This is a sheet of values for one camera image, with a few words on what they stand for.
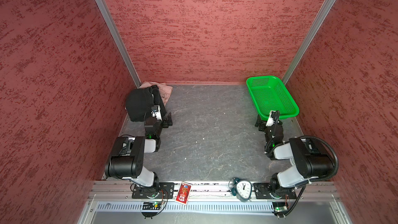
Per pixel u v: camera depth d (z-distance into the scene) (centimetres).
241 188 72
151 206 71
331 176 43
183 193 72
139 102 99
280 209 71
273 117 77
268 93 114
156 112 80
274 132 67
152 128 70
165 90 114
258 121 85
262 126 83
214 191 76
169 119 85
